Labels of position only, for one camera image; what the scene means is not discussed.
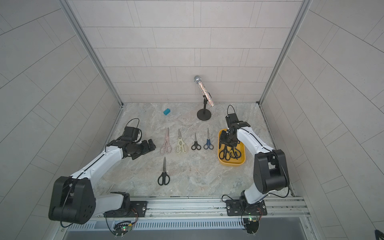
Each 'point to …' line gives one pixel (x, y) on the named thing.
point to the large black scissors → (164, 178)
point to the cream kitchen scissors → (181, 145)
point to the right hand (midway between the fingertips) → (221, 140)
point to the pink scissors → (166, 146)
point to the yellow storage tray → (232, 162)
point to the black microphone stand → (204, 114)
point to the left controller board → (122, 228)
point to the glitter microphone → (198, 79)
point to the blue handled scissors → (208, 144)
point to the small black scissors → (196, 145)
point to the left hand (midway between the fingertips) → (153, 147)
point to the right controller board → (252, 224)
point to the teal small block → (166, 111)
